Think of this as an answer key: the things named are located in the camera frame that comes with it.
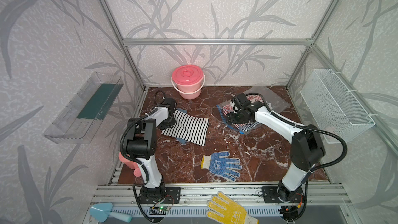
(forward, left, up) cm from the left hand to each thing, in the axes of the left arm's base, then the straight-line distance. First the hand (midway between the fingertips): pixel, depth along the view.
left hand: (167, 124), depth 98 cm
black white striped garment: (-5, -17, +2) cm, 17 cm away
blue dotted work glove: (-25, -32, -1) cm, 41 cm away
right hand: (-2, -39, +9) cm, 40 cm away
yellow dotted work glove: (-45, -33, 0) cm, 56 cm away
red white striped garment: (-2, -50, +1) cm, 50 cm away
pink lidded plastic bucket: (+23, -13, +17) cm, 31 cm away
